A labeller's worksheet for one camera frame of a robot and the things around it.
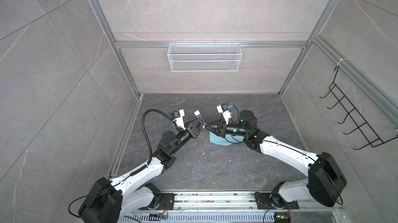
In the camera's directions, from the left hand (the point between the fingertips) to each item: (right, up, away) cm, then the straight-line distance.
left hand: (204, 117), depth 69 cm
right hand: (+1, -4, +3) cm, 5 cm away
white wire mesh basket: (+1, +38, +32) cm, 49 cm away
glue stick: (-3, +2, +1) cm, 4 cm away
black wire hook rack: (+66, -1, -4) cm, 66 cm away
